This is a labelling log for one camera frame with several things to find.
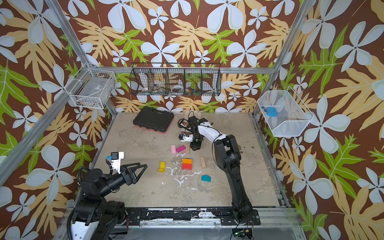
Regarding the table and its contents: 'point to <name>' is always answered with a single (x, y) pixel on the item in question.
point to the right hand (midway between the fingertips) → (194, 143)
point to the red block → (185, 166)
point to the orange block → (187, 161)
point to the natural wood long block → (203, 162)
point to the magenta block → (180, 148)
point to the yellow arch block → (162, 166)
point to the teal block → (206, 178)
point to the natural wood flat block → (187, 148)
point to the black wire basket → (175, 79)
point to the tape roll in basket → (177, 88)
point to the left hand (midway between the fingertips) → (142, 164)
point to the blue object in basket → (271, 111)
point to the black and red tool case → (153, 118)
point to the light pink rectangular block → (173, 149)
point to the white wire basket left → (91, 88)
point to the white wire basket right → (292, 115)
